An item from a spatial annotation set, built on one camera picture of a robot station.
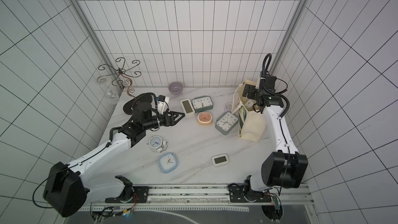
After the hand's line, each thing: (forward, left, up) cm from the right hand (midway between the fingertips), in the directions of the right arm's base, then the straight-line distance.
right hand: (257, 87), depth 81 cm
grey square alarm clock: (-8, +15, -26) cm, 31 cm away
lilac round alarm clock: (+5, +13, -25) cm, 28 cm away
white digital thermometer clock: (-31, +19, -25) cm, 44 cm away
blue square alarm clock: (-35, +46, -23) cm, 62 cm away
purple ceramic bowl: (+20, +52, -23) cm, 60 cm away
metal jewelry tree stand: (+4, +77, +1) cm, 77 cm away
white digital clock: (+1, +40, -23) cm, 46 cm away
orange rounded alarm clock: (-6, +28, -24) cm, 37 cm away
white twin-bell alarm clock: (-25, +55, -23) cm, 64 cm away
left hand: (-18, +40, -5) cm, 44 cm away
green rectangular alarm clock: (+7, +31, -25) cm, 40 cm away
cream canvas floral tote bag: (-16, +2, -12) cm, 21 cm away
